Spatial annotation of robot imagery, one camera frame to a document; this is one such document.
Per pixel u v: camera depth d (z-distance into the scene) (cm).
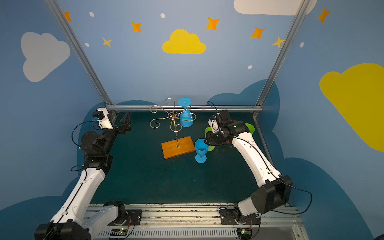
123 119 63
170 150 98
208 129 93
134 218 76
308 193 39
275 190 40
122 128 64
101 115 56
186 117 86
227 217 74
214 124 70
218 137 65
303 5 69
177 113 79
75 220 40
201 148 85
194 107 78
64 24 74
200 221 74
